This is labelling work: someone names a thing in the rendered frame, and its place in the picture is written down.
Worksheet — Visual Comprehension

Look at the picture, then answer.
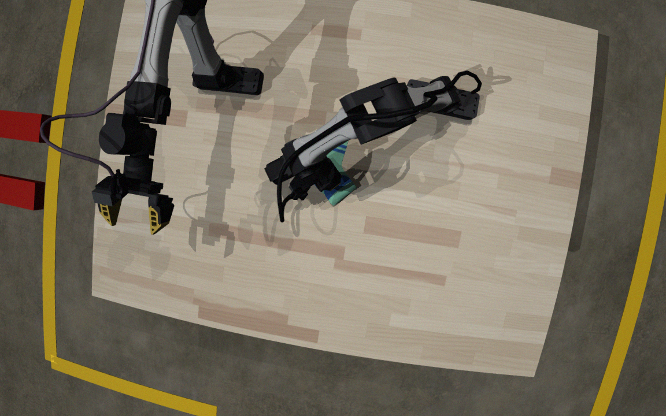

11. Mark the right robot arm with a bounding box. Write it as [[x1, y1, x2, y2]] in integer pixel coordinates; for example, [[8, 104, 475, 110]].
[[92, 0, 261, 206]]

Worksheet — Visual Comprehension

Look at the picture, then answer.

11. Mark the teal and blue sock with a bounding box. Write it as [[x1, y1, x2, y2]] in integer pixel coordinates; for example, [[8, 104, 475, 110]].
[[322, 141, 357, 206]]

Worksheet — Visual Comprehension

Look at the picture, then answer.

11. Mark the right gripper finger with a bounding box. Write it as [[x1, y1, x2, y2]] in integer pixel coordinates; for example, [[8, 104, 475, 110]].
[[149, 206, 169, 235], [100, 199, 122, 226]]

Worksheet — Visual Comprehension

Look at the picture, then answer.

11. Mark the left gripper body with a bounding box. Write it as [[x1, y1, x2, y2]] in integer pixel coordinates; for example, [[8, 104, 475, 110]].
[[311, 156, 342, 192]]

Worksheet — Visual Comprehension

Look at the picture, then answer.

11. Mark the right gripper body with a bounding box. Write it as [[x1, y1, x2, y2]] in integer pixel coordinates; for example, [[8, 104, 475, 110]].
[[123, 156, 175, 225]]

